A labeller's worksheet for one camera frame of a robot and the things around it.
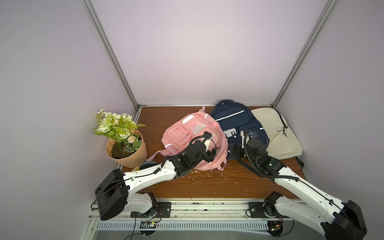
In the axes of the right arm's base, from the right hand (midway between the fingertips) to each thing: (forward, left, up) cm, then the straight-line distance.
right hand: (235, 139), depth 79 cm
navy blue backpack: (+25, -4, -12) cm, 28 cm away
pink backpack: (+16, +28, -13) cm, 35 cm away
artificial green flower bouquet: (-3, +57, +13) cm, 59 cm away
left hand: (-4, +12, 0) cm, 13 cm away
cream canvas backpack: (+9, -36, -18) cm, 41 cm away
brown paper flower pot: (-12, +57, 0) cm, 58 cm away
